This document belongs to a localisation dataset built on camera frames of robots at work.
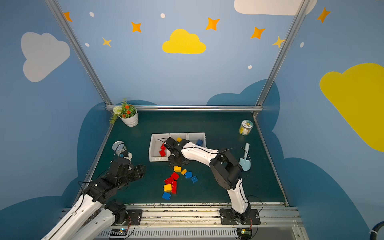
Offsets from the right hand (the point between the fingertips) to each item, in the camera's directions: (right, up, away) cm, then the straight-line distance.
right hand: (177, 163), depth 90 cm
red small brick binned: (-10, +5, +7) cm, 13 cm away
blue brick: (+7, -6, -2) cm, 10 cm away
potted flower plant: (-36, +32, +14) cm, 50 cm away
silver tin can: (-39, +9, +6) cm, 40 cm away
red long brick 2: (0, -12, -8) cm, 14 cm away
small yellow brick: (+4, -5, +1) cm, 7 cm away
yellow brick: (+1, -3, -1) cm, 3 cm away
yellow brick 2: (-4, -12, -7) cm, 15 cm away
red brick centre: (-1, -7, -3) cm, 8 cm away
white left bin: (-16, +12, +14) cm, 24 cm away
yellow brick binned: (+3, +16, -21) cm, 27 cm away
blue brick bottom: (-5, -16, -10) cm, 19 cm away
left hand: (-18, +1, -11) cm, 21 cm away
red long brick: (-11, +9, +9) cm, 17 cm away
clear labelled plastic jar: (+48, +22, +15) cm, 55 cm away
